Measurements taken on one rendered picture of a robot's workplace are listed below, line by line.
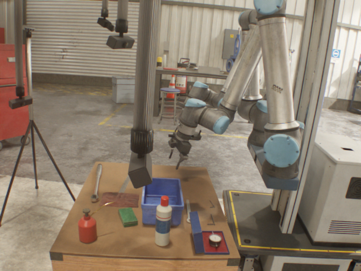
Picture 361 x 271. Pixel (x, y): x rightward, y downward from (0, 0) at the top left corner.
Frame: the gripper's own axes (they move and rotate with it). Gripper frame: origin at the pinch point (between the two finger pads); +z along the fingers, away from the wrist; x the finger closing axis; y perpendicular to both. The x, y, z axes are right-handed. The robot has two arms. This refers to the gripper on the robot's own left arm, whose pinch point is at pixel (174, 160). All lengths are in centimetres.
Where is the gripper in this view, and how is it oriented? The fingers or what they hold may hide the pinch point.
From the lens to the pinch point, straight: 149.2
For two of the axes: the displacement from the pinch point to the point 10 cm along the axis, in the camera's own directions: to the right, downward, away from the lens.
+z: -3.3, 8.6, 3.9
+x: 3.9, 5.0, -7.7
